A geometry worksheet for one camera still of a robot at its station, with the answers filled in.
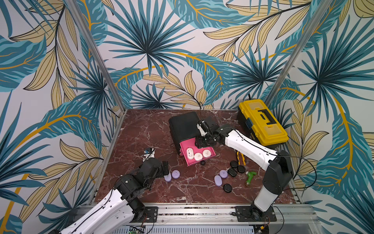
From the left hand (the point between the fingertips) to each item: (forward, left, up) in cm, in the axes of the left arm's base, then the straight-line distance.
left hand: (159, 166), depth 76 cm
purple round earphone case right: (+1, -36, -11) cm, 37 cm away
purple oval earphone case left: (-2, -4, -11) cm, 12 cm away
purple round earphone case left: (0, -8, -12) cm, 14 cm away
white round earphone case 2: (+8, -25, 0) cm, 26 cm away
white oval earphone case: (+8, -16, 0) cm, 18 cm away
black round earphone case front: (-7, -37, -12) cm, 40 cm away
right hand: (+14, -21, +2) cm, 25 cm away
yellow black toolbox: (+30, -57, +4) cm, 64 cm away
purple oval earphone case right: (-3, -33, -12) cm, 35 cm away
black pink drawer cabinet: (+24, -11, +3) cm, 27 cm away
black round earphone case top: (+7, -44, -12) cm, 46 cm away
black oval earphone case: (+2, -41, -11) cm, 43 cm away
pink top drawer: (+14, -17, +2) cm, 22 cm away
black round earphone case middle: (+4, -47, -12) cm, 49 cm away
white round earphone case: (+7, -20, -1) cm, 21 cm away
